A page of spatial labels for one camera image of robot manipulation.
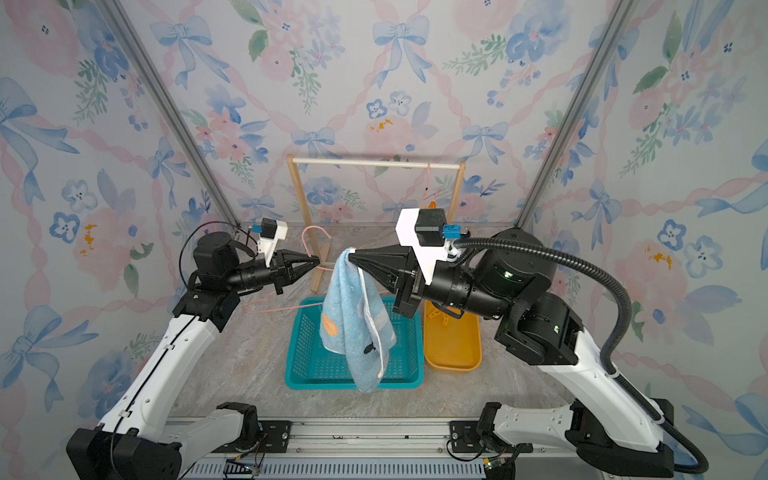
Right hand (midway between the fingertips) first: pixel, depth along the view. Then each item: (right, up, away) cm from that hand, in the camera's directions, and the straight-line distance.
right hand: (358, 250), depth 39 cm
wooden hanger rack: (-12, -5, +25) cm, 28 cm away
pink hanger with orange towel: (+20, +20, +78) cm, 83 cm away
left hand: (-12, -2, +27) cm, 30 cm away
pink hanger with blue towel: (-26, -17, +60) cm, 68 cm away
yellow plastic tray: (+23, -28, +54) cm, 65 cm away
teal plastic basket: (-18, -32, +46) cm, 59 cm away
